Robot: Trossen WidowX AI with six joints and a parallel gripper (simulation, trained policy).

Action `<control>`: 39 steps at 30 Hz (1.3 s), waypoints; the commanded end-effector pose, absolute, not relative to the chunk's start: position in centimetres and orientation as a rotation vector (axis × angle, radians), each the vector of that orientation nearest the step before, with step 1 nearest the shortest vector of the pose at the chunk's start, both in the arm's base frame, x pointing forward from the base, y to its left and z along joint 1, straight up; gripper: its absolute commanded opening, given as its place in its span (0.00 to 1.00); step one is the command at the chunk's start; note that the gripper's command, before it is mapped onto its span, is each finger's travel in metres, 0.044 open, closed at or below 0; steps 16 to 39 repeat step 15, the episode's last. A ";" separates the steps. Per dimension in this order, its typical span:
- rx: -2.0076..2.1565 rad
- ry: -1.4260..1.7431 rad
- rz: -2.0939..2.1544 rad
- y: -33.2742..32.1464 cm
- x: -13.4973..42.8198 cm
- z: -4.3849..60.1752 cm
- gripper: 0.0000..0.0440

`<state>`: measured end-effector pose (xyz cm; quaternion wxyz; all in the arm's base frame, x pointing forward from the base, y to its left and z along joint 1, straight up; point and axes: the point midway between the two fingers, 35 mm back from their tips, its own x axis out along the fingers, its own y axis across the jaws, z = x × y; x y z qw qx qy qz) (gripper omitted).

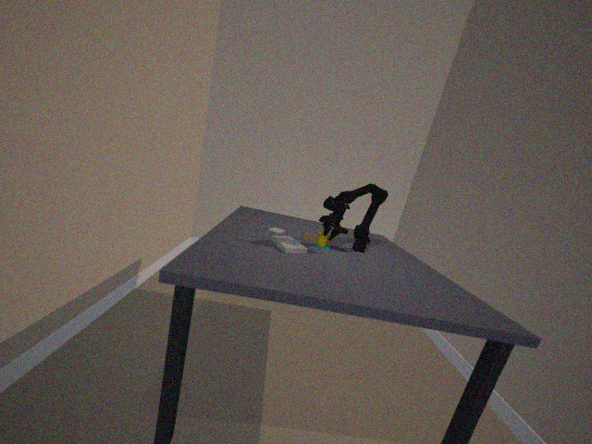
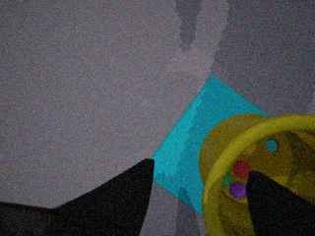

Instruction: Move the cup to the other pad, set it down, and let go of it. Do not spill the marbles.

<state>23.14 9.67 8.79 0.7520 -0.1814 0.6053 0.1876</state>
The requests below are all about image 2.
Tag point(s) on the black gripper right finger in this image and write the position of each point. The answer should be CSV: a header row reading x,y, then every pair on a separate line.
x,y
275,210

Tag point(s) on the purple ball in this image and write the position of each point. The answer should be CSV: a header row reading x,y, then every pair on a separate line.
x,y
237,190

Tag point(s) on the dark red marble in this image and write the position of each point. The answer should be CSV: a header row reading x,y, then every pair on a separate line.
x,y
241,169

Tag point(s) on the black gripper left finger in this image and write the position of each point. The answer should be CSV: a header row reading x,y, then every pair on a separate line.
x,y
116,208

